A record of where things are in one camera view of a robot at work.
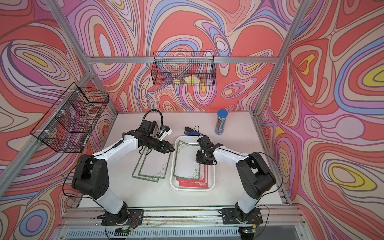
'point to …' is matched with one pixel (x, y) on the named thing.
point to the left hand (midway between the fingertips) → (173, 149)
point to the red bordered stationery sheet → (203, 183)
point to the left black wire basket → (68, 124)
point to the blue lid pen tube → (222, 114)
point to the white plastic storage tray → (186, 174)
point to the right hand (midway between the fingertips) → (199, 164)
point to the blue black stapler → (189, 131)
